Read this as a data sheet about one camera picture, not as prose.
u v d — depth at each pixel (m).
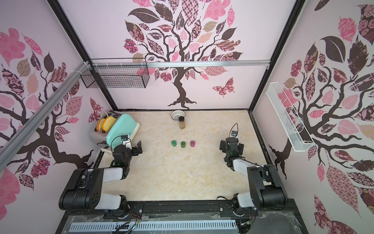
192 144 0.98
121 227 0.72
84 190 0.44
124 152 0.72
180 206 0.76
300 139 0.64
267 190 0.43
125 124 0.89
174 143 0.98
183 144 0.97
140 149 0.85
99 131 0.88
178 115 1.14
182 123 1.03
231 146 0.71
